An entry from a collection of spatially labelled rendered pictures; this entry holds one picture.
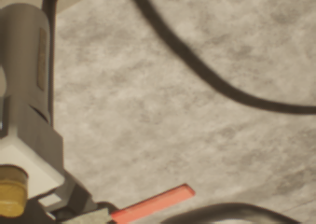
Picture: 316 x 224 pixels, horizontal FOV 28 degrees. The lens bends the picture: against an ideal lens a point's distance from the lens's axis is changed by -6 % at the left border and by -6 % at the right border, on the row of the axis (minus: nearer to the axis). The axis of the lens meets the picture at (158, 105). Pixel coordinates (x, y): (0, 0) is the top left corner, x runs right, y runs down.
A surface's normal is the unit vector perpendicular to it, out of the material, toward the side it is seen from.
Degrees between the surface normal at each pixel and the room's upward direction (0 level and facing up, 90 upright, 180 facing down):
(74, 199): 60
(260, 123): 0
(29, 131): 90
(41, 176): 0
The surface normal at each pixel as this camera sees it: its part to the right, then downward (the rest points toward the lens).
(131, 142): 0.11, 0.73
